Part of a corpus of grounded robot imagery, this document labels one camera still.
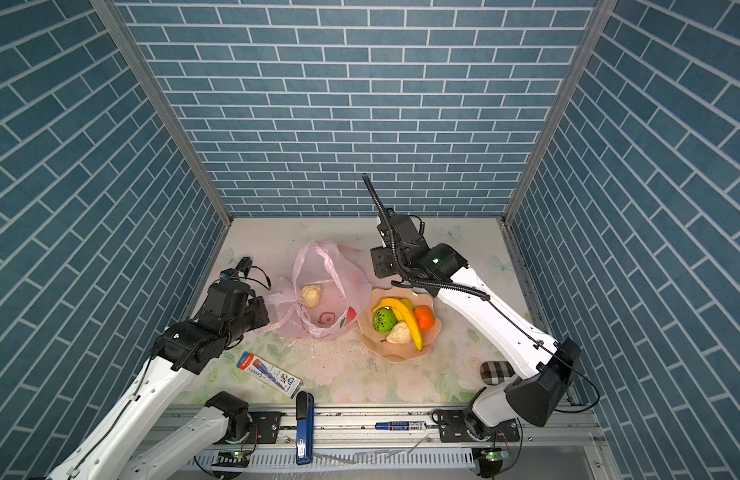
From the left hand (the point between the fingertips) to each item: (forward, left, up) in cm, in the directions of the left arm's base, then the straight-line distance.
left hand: (267, 305), depth 75 cm
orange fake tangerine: (+1, -42, -9) cm, 43 cm away
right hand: (+9, -28, +11) cm, 31 cm away
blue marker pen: (-25, -34, -17) cm, 45 cm away
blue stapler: (-25, -11, -15) cm, 31 cm away
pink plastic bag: (+11, -11, -17) cm, 23 cm away
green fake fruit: (+1, -30, -12) cm, 32 cm away
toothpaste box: (-12, +2, -17) cm, 21 cm away
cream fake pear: (-3, -35, -13) cm, 37 cm away
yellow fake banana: (+6, -33, -10) cm, 35 cm away
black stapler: (+24, +18, -16) cm, 34 cm away
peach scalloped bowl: (-6, -33, -17) cm, 37 cm away
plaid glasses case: (-13, -60, -15) cm, 64 cm away
